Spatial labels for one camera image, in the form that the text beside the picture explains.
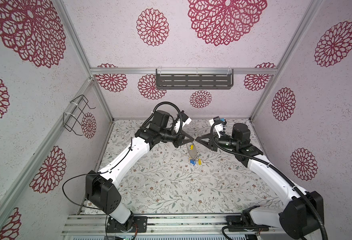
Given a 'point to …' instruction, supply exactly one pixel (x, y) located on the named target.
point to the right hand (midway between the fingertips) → (198, 137)
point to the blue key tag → (193, 162)
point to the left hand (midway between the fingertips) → (191, 141)
